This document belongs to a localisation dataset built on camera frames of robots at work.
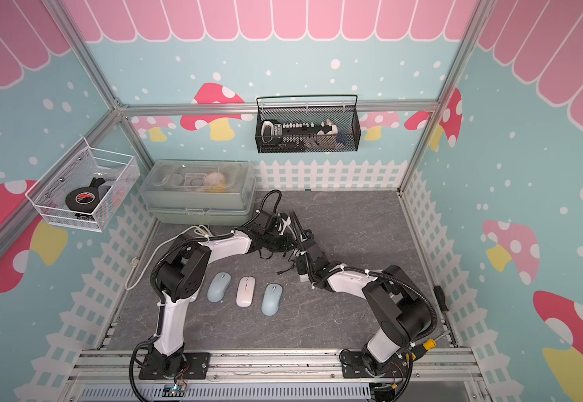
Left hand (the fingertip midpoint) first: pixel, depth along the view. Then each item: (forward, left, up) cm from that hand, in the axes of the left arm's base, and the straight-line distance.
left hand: (297, 249), depth 97 cm
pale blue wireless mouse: (-18, +8, 0) cm, 20 cm away
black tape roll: (-4, +61, +31) cm, 68 cm away
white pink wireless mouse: (-17, +18, -1) cm, 24 cm away
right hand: (-4, -2, +1) cm, 4 cm away
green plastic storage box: (+19, +40, +12) cm, 45 cm away
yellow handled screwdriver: (-35, -38, -2) cm, 52 cm away
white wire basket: (+9, +59, +30) cm, 67 cm away
